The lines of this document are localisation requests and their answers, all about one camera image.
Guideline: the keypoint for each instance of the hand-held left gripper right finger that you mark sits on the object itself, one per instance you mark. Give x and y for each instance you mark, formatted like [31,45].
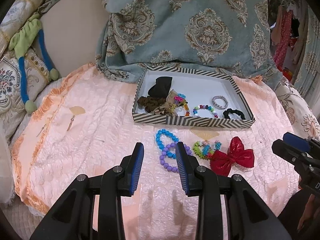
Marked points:
[181,165]

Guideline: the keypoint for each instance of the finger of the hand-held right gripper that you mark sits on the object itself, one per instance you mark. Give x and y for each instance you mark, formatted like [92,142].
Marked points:
[295,141]

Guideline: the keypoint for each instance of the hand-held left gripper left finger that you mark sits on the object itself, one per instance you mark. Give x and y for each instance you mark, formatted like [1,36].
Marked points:
[137,165]

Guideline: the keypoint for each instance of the striped cardboard box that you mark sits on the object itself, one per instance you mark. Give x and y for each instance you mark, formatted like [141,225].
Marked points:
[195,122]

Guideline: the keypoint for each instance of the person's right hand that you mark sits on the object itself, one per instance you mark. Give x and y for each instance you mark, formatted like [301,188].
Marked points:
[307,215]

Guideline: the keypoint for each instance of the floral bed sheet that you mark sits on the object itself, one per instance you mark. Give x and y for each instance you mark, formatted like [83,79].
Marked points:
[297,105]

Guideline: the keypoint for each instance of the red shiny bow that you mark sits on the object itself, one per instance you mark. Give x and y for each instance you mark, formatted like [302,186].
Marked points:
[225,162]

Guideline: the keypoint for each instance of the person's dark clothing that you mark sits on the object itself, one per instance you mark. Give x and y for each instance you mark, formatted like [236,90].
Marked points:
[290,217]

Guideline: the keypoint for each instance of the pink quilted bedspread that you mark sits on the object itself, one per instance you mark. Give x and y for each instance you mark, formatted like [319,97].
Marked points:
[87,142]

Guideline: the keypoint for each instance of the tan patterned scrunchie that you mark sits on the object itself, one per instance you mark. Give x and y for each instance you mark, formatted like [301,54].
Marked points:
[162,109]

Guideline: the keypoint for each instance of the brown scrunchie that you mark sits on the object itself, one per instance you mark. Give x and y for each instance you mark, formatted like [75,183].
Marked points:
[147,102]

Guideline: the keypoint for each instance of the black scrunchie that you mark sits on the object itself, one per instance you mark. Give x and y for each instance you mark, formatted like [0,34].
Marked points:
[228,113]

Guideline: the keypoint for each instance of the pale teal curtain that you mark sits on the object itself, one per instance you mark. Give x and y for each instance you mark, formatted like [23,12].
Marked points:
[311,62]

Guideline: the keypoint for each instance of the black hair bow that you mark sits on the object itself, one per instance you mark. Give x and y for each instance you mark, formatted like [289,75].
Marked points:
[160,86]

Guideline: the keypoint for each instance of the red dotted garment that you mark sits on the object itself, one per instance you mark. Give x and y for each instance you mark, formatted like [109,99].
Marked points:
[283,45]

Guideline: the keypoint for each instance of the beige hanging garment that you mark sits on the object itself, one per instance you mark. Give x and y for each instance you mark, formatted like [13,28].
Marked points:
[277,27]

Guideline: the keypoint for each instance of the white quilted mattress pad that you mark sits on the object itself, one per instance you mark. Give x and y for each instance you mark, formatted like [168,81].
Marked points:
[17,212]

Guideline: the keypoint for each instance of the teal damask blanket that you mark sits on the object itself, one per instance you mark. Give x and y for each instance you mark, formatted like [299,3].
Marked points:
[175,30]

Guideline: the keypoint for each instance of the beige headboard cushion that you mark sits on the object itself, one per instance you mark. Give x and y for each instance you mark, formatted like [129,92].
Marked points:
[75,30]

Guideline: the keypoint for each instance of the floral embroidered cushion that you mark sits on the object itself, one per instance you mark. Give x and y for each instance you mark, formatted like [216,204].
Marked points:
[10,85]

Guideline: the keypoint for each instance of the green and blue plush toy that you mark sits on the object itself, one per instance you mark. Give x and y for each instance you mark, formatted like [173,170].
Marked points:
[25,37]

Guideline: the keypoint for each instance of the pale embroidered bolster pillow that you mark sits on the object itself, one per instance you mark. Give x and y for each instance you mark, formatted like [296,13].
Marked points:
[17,12]

